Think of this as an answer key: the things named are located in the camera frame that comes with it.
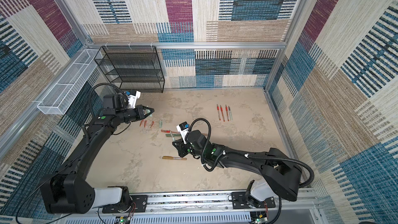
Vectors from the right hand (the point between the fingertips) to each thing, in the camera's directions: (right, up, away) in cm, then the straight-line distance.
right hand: (175, 145), depth 77 cm
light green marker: (-5, +1, +19) cm, 20 cm away
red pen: (+25, +18, +32) cm, 44 cm away
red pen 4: (-9, +3, +21) cm, 23 cm away
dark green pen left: (-4, +1, +19) cm, 20 cm away
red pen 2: (+27, +16, +31) cm, 44 cm away
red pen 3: (+30, +17, +31) cm, 47 cm away
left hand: (-11, +18, +1) cm, 21 cm away
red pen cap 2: (-23, +9, +25) cm, 35 cm away
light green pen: (+32, +14, +28) cm, 45 cm away
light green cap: (-13, +8, +23) cm, 27 cm away
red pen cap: (-26, +8, +25) cm, 37 cm away
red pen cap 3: (-18, +9, +25) cm, 32 cm away
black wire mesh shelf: (-35, +45, +33) cm, 66 cm away
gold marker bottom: (-2, -10, +10) cm, 14 cm away
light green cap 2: (-12, +15, 0) cm, 19 cm away
